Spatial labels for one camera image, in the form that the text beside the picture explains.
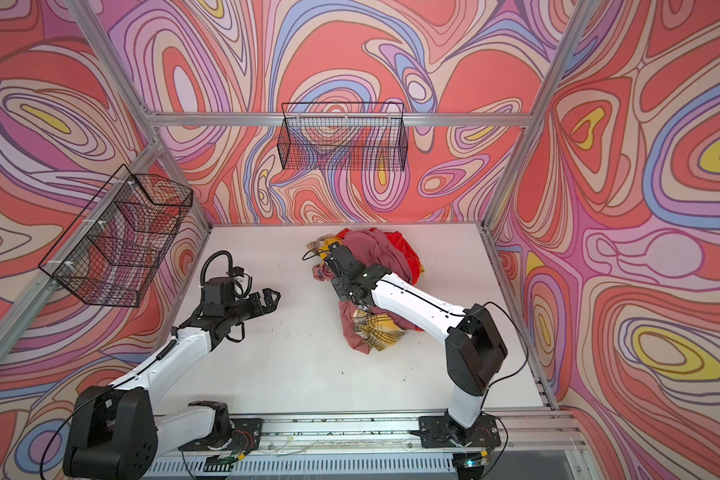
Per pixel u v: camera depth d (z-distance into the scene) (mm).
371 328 838
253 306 769
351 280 618
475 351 447
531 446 729
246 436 726
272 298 803
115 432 401
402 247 952
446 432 653
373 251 902
